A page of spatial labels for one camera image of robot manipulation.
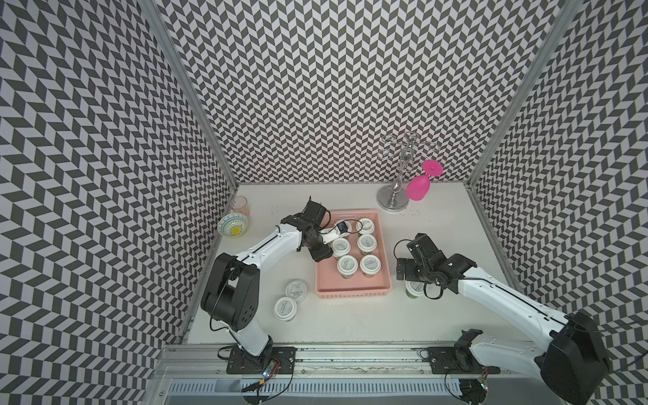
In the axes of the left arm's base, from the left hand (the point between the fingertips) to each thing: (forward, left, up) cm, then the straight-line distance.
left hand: (322, 247), depth 89 cm
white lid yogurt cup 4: (-21, +11, -1) cm, 23 cm away
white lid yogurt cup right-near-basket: (+2, -16, -1) cm, 16 cm away
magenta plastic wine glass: (+20, -36, +10) cm, 43 cm away
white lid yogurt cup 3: (-7, -9, -1) cm, 11 cm away
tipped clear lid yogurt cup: (-15, +8, -2) cm, 17 cm away
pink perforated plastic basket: (-9, -2, -9) cm, 13 cm away
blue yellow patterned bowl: (+14, +37, -5) cm, 40 cm away
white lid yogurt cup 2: (+1, -7, -1) cm, 7 cm away
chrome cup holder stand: (+28, -31, -6) cm, 43 cm away
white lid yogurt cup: (+11, -10, -1) cm, 14 cm away
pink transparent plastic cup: (+24, +37, -4) cm, 44 cm away
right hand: (-10, -30, 0) cm, 32 cm away
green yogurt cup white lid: (+9, -17, 0) cm, 19 cm away
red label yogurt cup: (-7, -17, -1) cm, 18 cm away
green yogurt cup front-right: (-15, -30, -1) cm, 34 cm away
